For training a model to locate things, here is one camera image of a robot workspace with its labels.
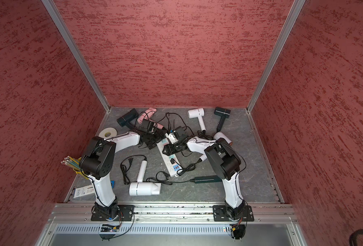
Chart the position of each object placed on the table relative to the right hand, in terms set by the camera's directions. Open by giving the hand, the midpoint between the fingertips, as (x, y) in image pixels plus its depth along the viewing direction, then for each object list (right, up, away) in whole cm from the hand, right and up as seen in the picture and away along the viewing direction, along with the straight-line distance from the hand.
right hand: (167, 153), depth 95 cm
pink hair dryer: (-17, +25, +15) cm, 34 cm away
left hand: (-3, +7, +3) cm, 8 cm away
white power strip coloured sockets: (+3, -4, -6) cm, 8 cm away
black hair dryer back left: (-31, +21, +12) cm, 40 cm away
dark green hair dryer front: (+23, -13, -10) cm, 29 cm away
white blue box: (-42, -17, -15) cm, 48 cm away
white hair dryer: (+21, +27, +18) cm, 38 cm away
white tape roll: (-43, +12, +10) cm, 46 cm away
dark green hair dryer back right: (+40, +27, +19) cm, 52 cm away
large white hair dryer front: (-12, -15, -18) cm, 26 cm away
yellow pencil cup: (-45, -2, -18) cm, 49 cm away
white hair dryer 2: (+32, +11, +3) cm, 34 cm away
